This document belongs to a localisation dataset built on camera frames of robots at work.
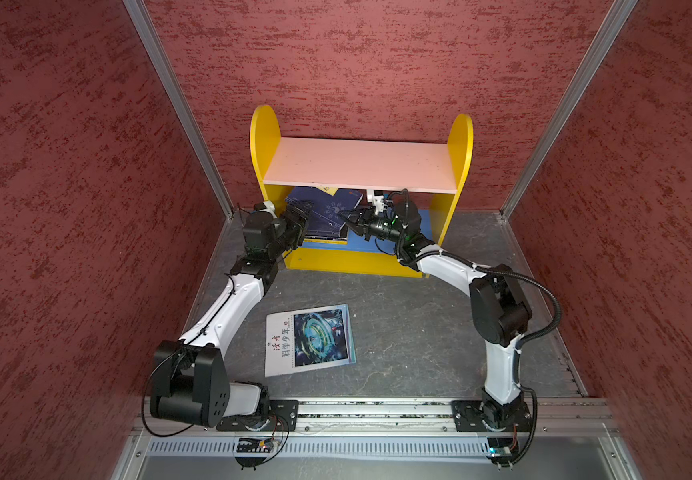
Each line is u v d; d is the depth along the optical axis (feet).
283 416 2.45
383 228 2.48
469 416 2.43
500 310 1.72
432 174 2.43
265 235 1.95
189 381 1.34
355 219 2.53
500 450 2.31
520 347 1.81
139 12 2.32
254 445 2.34
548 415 2.49
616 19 2.36
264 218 2.01
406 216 2.15
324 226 2.60
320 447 2.54
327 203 2.66
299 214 2.33
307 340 2.85
